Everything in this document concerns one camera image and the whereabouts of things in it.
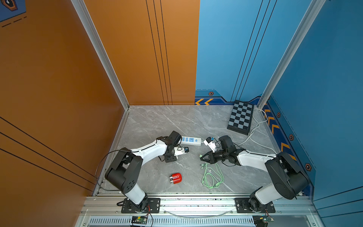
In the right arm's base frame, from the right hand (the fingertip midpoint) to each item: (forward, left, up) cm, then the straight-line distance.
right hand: (202, 158), depth 85 cm
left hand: (+7, +20, -3) cm, 22 cm away
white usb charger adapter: (+2, +14, +7) cm, 16 cm away
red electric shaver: (-11, +16, -2) cm, 19 cm away
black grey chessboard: (+35, -33, -2) cm, 48 cm away
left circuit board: (-30, +34, -8) cm, 46 cm away
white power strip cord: (+25, -40, -4) cm, 47 cm away
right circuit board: (-30, -29, -8) cm, 42 cm away
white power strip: (+14, +7, -3) cm, 16 cm away
